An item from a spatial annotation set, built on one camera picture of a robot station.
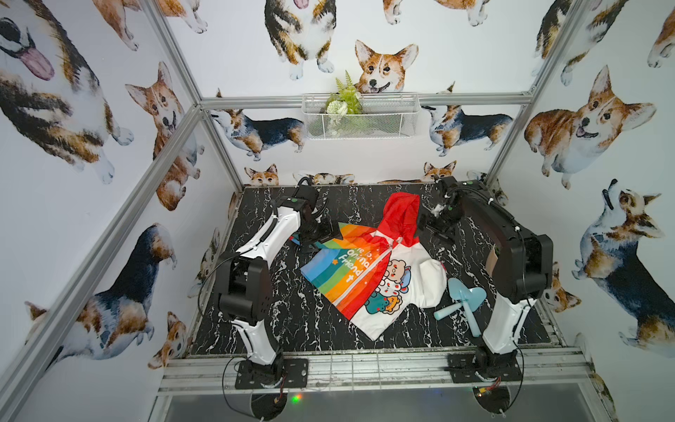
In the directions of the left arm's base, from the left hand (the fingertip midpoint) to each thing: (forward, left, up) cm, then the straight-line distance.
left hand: (336, 237), depth 88 cm
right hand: (-1, -28, +1) cm, 28 cm away
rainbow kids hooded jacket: (-8, -12, -12) cm, 19 cm away
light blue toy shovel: (-18, -44, -12) cm, 49 cm away
